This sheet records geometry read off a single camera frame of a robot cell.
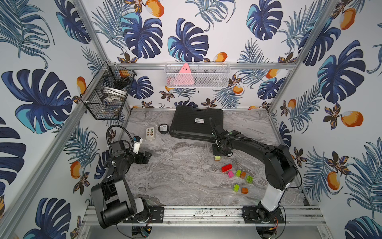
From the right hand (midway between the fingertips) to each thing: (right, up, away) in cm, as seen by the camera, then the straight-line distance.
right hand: (217, 152), depth 92 cm
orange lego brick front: (+13, -19, -11) cm, 26 cm away
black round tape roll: (-36, +14, +14) cm, 42 cm away
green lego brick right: (+17, -14, -7) cm, 24 cm away
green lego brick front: (+9, -18, -11) cm, 23 cm away
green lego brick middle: (+11, -11, -6) cm, 17 cm away
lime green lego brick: (0, -4, -1) cm, 4 cm away
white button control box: (-45, +11, +11) cm, 47 cm away
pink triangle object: (-20, +46, -2) cm, 50 cm away
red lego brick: (+5, -9, -4) cm, 11 cm away
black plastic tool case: (-16, +18, +9) cm, 26 cm away
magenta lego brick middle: (+7, -12, -5) cm, 15 cm away
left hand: (-46, +1, -4) cm, 46 cm away
